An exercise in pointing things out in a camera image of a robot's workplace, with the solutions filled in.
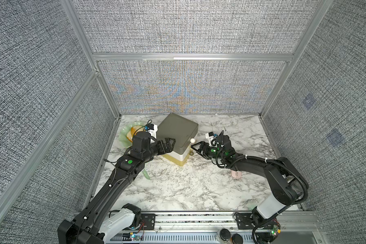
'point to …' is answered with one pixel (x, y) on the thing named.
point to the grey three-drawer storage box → (182, 130)
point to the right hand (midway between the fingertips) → (193, 145)
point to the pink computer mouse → (236, 174)
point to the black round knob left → (224, 234)
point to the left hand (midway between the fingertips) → (171, 140)
